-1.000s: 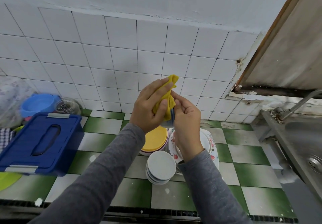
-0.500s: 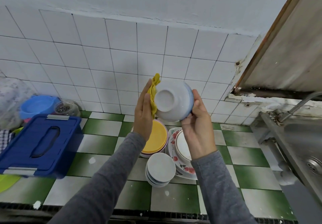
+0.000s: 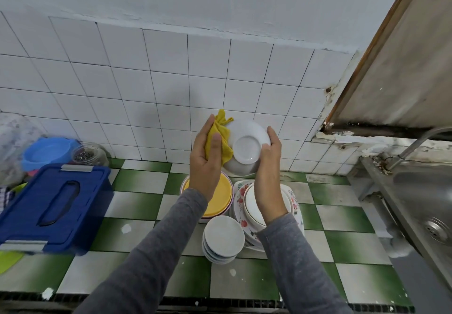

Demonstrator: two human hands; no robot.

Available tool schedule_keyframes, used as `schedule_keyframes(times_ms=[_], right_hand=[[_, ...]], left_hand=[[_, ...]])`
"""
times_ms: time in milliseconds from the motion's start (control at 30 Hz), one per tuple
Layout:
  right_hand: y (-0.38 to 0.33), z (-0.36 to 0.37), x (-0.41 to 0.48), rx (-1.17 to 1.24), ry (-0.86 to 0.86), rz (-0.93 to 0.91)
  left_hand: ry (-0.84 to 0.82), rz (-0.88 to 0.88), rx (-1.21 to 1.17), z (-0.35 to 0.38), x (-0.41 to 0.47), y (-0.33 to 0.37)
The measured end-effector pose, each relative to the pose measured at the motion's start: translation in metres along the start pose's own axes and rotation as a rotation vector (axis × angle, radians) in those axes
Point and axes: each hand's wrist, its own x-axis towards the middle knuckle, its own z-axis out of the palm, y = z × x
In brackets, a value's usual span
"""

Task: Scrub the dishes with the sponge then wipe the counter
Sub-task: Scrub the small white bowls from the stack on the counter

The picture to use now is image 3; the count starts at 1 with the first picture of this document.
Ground person's right hand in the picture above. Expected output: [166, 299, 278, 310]
[254, 127, 289, 225]

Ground person's left hand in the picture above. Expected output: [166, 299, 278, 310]
[188, 115, 227, 202]

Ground white blue-rimmed bowl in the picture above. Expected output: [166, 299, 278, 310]
[222, 118, 272, 177]

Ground stack of small white bowls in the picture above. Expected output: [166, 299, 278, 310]
[201, 214, 246, 265]

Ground person's right forearm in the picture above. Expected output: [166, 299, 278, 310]
[258, 213, 357, 314]

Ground glass jar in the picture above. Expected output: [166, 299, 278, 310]
[71, 144, 110, 168]

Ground metal faucet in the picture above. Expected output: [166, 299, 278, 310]
[381, 127, 452, 173]

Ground stainless steel sink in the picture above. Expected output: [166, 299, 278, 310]
[360, 156, 452, 290]

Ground blue plastic box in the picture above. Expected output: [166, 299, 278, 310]
[0, 163, 114, 255]

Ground blue plastic bowl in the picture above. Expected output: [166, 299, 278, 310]
[21, 137, 82, 173]

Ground clear plastic bag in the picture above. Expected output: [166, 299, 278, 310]
[0, 113, 43, 187]

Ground blue white checked cloth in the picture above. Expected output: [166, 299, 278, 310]
[0, 187, 15, 214]

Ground lime green plastic bowl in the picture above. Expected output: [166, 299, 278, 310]
[0, 250, 25, 274]

